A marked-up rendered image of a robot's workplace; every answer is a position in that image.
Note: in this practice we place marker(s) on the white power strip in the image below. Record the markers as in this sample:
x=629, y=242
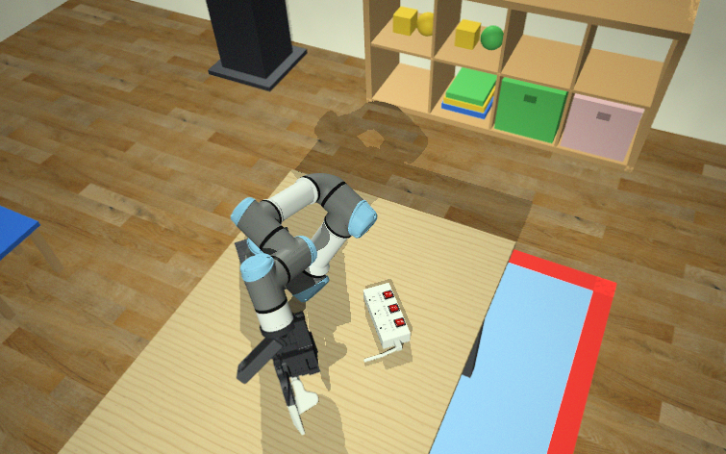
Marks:
x=387, y=318

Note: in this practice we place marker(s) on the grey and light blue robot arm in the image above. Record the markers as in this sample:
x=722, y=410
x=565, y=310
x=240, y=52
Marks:
x=274, y=259

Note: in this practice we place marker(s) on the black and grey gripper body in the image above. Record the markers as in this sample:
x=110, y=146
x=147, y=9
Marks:
x=296, y=339

